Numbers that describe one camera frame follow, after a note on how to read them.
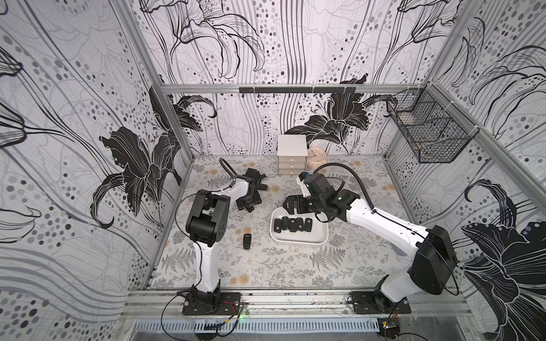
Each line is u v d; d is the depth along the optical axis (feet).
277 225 2.97
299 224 2.98
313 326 2.26
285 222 3.01
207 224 1.76
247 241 2.83
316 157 3.79
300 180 2.42
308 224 2.97
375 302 2.11
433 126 2.89
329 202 1.97
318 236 2.94
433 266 1.34
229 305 2.38
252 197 2.86
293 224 2.97
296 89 2.97
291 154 3.33
